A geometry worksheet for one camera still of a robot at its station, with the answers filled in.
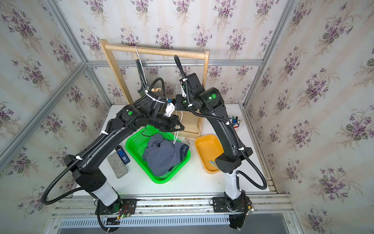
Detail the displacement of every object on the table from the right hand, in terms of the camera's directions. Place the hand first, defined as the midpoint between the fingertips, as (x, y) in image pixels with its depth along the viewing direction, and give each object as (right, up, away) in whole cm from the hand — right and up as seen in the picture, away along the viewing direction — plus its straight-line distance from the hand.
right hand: (179, 104), depth 68 cm
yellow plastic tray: (+19, -27, +27) cm, 42 cm away
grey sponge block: (-36, -36, +15) cm, 53 cm away
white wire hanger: (0, -11, -5) cm, 12 cm away
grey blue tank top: (-11, -28, +12) cm, 32 cm away
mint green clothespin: (+20, -34, +18) cm, 43 cm away
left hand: (+3, -11, -3) cm, 12 cm away
